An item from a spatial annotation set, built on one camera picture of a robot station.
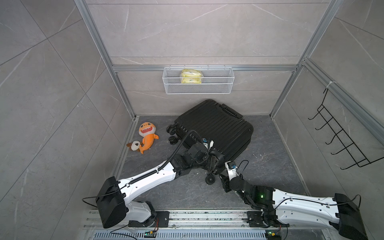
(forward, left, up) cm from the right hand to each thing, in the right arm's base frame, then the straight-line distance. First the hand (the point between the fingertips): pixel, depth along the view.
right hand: (223, 174), depth 78 cm
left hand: (+5, +4, +9) cm, 11 cm away
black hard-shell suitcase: (+25, +1, +11) cm, 27 cm away
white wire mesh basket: (+58, 0, +19) cm, 61 cm away
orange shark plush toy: (+33, +47, -2) cm, 58 cm away
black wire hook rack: (-1, -53, +21) cm, 57 cm away
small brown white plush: (+24, +55, -7) cm, 61 cm away
